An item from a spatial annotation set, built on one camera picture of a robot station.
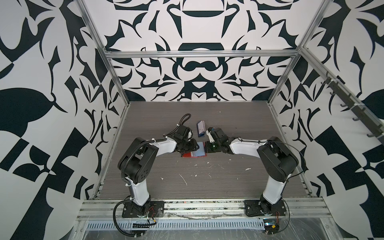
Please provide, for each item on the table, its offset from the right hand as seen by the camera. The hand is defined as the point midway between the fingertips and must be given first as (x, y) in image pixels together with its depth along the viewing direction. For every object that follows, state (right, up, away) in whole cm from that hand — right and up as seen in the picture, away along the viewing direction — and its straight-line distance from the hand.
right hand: (204, 146), depth 94 cm
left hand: (-4, +1, -1) cm, 4 cm away
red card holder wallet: (-4, -4, -1) cm, 5 cm away
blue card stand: (-2, +6, +6) cm, 9 cm away
